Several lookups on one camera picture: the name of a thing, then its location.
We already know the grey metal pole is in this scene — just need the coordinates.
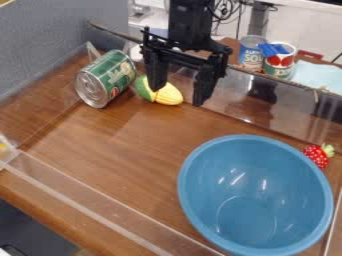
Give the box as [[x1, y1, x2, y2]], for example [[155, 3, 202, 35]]
[[249, 1, 269, 36]]

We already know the red toy strawberry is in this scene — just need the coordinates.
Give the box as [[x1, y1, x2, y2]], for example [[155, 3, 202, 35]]
[[304, 144, 336, 170]]

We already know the blue plastic bowl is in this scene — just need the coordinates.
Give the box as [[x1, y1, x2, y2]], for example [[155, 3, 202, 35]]
[[178, 134, 334, 256]]

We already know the green tin can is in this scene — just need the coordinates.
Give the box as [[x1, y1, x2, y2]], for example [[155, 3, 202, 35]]
[[75, 50, 137, 108]]

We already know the red white tomato can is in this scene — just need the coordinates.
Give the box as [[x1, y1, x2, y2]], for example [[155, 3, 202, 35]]
[[264, 42, 297, 79]]

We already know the blue soup can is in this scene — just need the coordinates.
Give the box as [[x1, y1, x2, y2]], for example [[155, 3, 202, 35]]
[[238, 35, 268, 71]]

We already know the clear acrylic front wall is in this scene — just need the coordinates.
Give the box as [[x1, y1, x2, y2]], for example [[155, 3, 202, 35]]
[[0, 133, 225, 256]]

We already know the light blue cloth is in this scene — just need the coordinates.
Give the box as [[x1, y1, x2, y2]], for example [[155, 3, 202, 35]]
[[292, 60, 342, 95]]

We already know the yellow green toy corn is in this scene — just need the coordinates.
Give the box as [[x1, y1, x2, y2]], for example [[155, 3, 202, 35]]
[[135, 75, 184, 106]]

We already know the clear acrylic back wall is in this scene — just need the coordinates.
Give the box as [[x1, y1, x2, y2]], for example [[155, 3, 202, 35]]
[[86, 20, 342, 153]]

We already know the clear acrylic wall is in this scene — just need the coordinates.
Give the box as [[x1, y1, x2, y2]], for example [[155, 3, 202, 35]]
[[86, 20, 342, 153], [0, 133, 225, 256]]

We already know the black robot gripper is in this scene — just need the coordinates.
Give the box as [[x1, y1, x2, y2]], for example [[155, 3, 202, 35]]
[[142, 0, 233, 106]]

